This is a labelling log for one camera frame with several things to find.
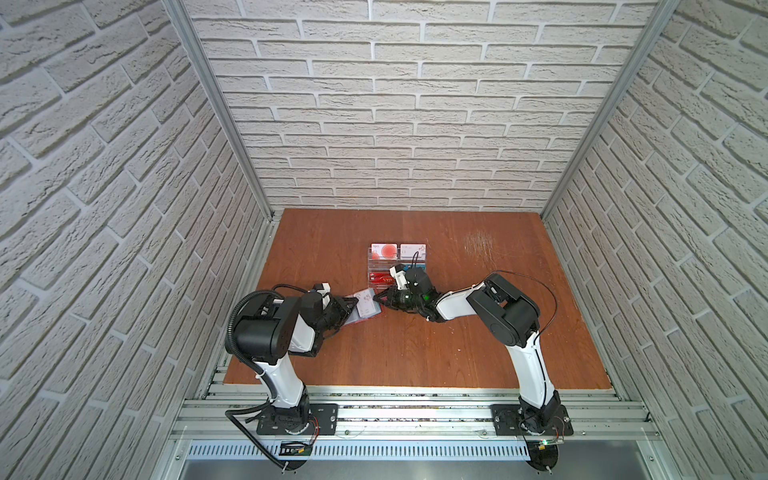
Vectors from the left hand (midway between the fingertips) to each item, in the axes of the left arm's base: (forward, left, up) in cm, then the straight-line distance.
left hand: (360, 296), depth 93 cm
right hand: (0, -4, -2) cm, 4 cm away
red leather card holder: (-5, +1, -3) cm, 6 cm away
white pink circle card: (+14, -8, +6) cm, 17 cm away
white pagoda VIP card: (-2, -2, -1) cm, 3 cm away
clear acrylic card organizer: (+11, -8, +2) cm, 14 cm away
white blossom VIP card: (+14, -16, +6) cm, 22 cm away
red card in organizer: (+7, -7, 0) cm, 10 cm away
